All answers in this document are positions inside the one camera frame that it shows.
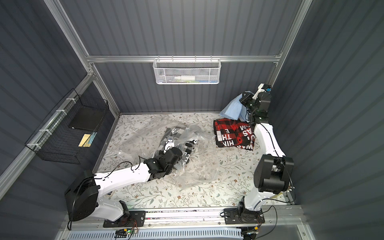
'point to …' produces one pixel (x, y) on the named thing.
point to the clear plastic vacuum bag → (145, 138)
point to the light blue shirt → (236, 110)
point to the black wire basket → (67, 135)
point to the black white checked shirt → (185, 144)
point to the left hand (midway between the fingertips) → (173, 149)
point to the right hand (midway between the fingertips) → (242, 91)
